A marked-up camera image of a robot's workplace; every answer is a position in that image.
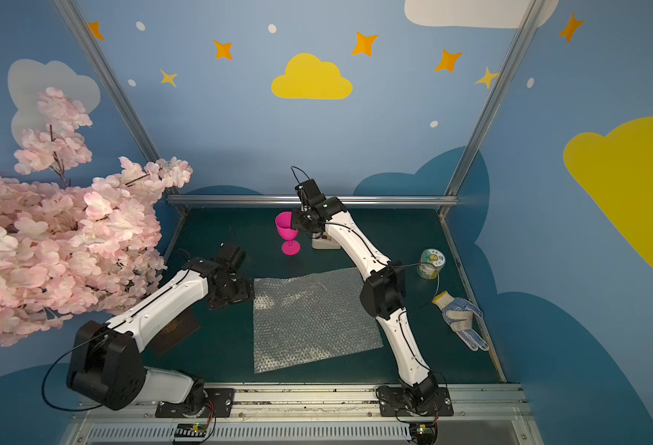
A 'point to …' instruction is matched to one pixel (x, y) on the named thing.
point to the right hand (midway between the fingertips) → (300, 219)
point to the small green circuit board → (190, 432)
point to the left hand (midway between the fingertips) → (241, 294)
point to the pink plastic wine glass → (284, 222)
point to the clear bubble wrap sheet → (309, 319)
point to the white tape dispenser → (324, 241)
